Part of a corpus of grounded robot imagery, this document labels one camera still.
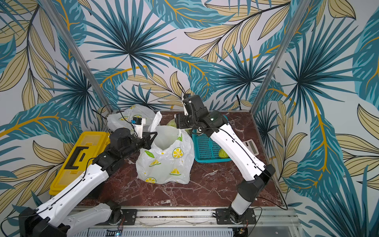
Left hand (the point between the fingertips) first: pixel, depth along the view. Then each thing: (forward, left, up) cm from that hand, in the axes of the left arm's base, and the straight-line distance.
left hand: (156, 135), depth 73 cm
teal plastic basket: (+7, -27, -26) cm, 39 cm away
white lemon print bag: (-8, -7, -9) cm, 14 cm away
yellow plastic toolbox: (0, +38, -11) cm, 40 cm away
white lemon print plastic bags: (+30, +33, -22) cm, 50 cm away
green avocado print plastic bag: (+20, -5, -14) cm, 25 cm away
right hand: (+5, -12, +6) cm, 14 cm away
